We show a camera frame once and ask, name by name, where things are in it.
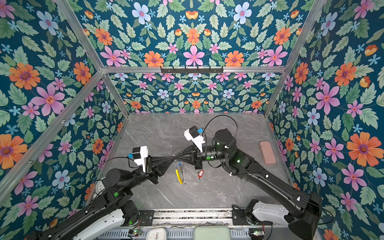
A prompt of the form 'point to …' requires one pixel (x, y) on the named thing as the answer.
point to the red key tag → (201, 173)
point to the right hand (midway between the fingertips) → (177, 156)
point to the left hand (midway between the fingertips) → (171, 159)
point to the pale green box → (211, 232)
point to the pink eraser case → (267, 153)
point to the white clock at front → (156, 233)
